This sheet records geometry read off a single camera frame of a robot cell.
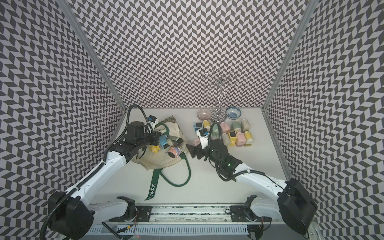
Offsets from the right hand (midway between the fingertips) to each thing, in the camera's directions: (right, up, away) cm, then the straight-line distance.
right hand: (193, 143), depth 77 cm
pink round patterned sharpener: (-12, -7, +12) cm, 18 cm away
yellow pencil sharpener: (+35, 0, +16) cm, 38 cm away
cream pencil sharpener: (+34, +9, +22) cm, 42 cm away
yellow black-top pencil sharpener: (+24, +2, +17) cm, 30 cm away
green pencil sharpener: (+27, +8, +21) cm, 35 cm away
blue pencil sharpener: (+2, +8, +22) cm, 24 cm away
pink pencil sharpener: (+20, +8, +19) cm, 28 cm away
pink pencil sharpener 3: (+2, -1, +16) cm, 16 cm away
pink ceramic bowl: (+6, +17, +35) cm, 39 cm away
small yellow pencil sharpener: (-24, -6, +14) cm, 29 cm away
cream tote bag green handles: (-13, -4, +14) cm, 20 cm away
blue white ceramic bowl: (+29, +18, +36) cm, 49 cm away
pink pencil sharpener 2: (+30, 0, +17) cm, 34 cm away
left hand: (-19, +4, +5) cm, 20 cm away
